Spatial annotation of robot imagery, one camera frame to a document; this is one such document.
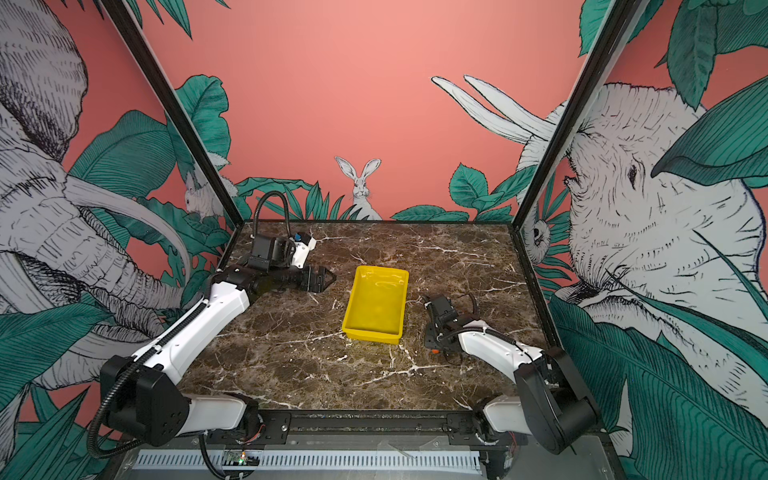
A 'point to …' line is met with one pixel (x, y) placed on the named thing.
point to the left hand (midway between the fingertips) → (323, 271)
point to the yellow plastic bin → (376, 304)
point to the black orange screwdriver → (436, 351)
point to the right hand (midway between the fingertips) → (430, 335)
